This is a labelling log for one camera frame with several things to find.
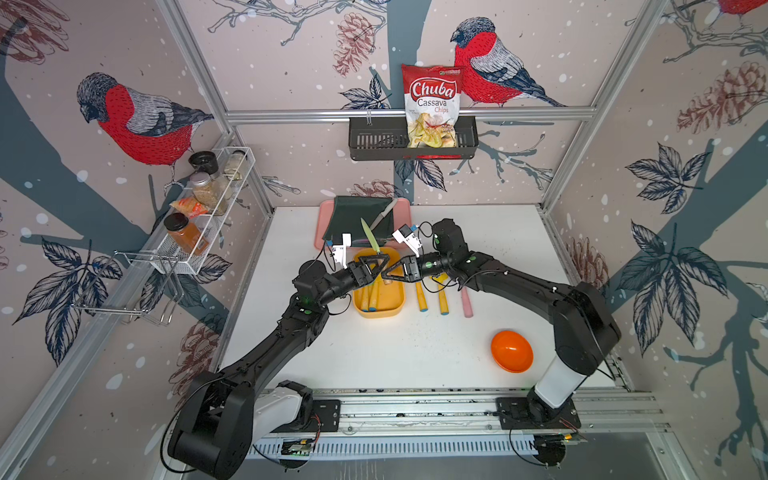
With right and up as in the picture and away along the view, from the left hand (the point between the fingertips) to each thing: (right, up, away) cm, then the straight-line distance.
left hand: (389, 258), depth 73 cm
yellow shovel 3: (-6, -13, +22) cm, 26 cm away
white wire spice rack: (-43, +8, -3) cm, 44 cm away
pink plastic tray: (+5, +13, +47) cm, 49 cm away
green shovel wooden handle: (-5, +5, +4) cm, 8 cm away
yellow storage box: (-2, -15, +21) cm, 26 cm away
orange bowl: (+34, -27, +9) cm, 45 cm away
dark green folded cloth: (-18, +13, +46) cm, 51 cm away
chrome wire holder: (-51, -4, -14) cm, 53 cm away
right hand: (-1, -5, +3) cm, 6 cm away
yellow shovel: (+10, -15, +21) cm, 28 cm away
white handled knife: (-3, +14, +45) cm, 47 cm away
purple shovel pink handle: (+25, -16, +20) cm, 35 cm away
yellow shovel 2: (+13, -5, -1) cm, 14 cm away
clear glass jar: (-45, +26, +13) cm, 54 cm away
